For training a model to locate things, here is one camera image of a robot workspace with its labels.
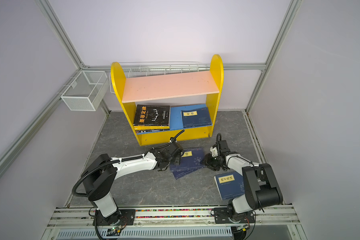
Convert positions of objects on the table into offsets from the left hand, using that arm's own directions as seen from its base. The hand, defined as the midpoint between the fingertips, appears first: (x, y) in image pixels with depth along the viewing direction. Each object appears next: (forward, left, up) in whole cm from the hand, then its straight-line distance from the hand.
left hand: (176, 158), depth 88 cm
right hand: (-3, -16, -5) cm, 17 cm away
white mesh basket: (+42, +58, +19) cm, 74 cm away
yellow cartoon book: (+14, +14, +13) cm, 24 cm away
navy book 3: (-16, -29, -4) cm, 34 cm away
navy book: (+1, -10, -3) cm, 10 cm away
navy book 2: (-8, -3, -5) cm, 10 cm away
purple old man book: (+14, +22, +9) cm, 28 cm away
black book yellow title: (+21, +13, +16) cm, 30 cm away
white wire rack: (+47, +20, +30) cm, 59 cm away
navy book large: (+24, -14, +9) cm, 29 cm away
